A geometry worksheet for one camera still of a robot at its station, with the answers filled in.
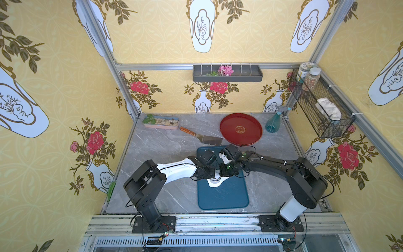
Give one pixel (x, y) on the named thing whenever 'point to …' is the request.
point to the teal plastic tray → (232, 193)
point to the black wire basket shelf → (325, 127)
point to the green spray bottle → (273, 123)
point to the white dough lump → (217, 180)
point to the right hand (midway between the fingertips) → (222, 171)
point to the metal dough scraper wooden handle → (204, 139)
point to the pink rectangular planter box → (157, 122)
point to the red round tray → (241, 129)
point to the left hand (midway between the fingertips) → (206, 174)
